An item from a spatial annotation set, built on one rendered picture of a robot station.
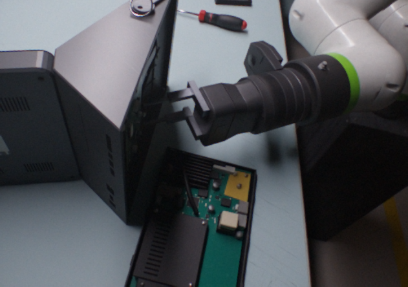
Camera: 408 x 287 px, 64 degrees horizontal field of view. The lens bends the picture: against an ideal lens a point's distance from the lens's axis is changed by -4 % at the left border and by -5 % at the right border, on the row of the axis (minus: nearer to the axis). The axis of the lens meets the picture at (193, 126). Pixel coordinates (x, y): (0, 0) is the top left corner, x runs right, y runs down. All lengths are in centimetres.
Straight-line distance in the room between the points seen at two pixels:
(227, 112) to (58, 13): 44
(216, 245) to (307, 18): 37
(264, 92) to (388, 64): 20
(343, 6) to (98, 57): 40
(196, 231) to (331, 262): 129
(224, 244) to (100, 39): 28
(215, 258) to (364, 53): 34
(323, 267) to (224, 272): 124
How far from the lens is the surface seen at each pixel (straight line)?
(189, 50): 63
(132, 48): 32
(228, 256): 43
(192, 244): 42
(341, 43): 54
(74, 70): 30
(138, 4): 36
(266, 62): 47
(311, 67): 46
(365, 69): 51
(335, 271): 167
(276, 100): 42
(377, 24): 96
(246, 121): 42
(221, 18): 69
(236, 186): 47
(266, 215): 48
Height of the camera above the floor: 142
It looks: 54 degrees down
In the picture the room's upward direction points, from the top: 14 degrees clockwise
